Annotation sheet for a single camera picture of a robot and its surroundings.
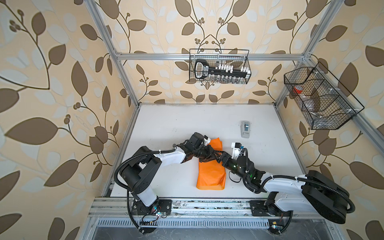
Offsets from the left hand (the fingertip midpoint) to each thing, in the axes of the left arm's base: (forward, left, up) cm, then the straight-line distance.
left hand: (221, 156), depth 81 cm
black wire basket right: (+18, -50, +24) cm, 58 cm away
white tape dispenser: (+24, -19, -8) cm, 32 cm away
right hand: (0, +4, +1) cm, 4 cm away
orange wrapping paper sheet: (-8, +5, -4) cm, 11 cm away
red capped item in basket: (+36, -46, +18) cm, 61 cm away
